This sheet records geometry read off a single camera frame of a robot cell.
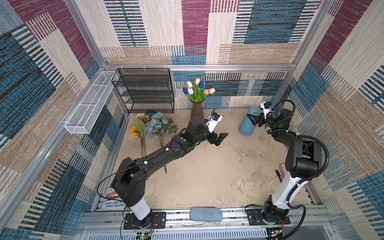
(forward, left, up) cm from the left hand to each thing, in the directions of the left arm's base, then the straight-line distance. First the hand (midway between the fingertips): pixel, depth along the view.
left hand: (221, 126), depth 77 cm
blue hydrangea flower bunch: (+16, +37, -16) cm, 43 cm away
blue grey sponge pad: (-35, +9, -24) cm, 43 cm away
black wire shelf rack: (+42, +49, -10) cm, 65 cm away
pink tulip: (+24, +6, +3) cm, 25 cm away
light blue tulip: (+25, +16, +2) cm, 30 cm away
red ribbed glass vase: (+25, +11, -14) cm, 31 cm away
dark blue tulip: (+30, +9, +3) cm, 31 cm away
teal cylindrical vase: (+12, -20, -17) cm, 29 cm away
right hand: (+17, -22, -7) cm, 28 cm away
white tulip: (+32, +2, -2) cm, 32 cm away
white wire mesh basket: (0, +66, +7) cm, 66 cm away
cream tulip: (+31, +16, +3) cm, 35 cm away
